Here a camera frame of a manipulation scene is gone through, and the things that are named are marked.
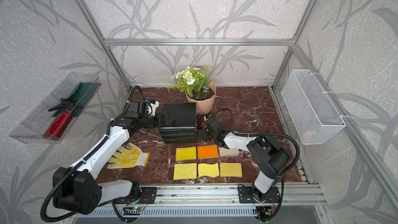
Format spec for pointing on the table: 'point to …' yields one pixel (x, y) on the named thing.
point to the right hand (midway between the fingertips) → (203, 130)
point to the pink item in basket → (306, 135)
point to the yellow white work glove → (132, 157)
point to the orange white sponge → (224, 152)
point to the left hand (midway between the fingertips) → (169, 119)
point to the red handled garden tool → (57, 125)
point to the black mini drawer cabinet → (184, 129)
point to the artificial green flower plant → (195, 81)
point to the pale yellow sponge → (232, 169)
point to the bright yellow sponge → (185, 153)
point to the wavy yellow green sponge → (211, 170)
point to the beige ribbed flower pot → (204, 97)
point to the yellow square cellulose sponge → (185, 171)
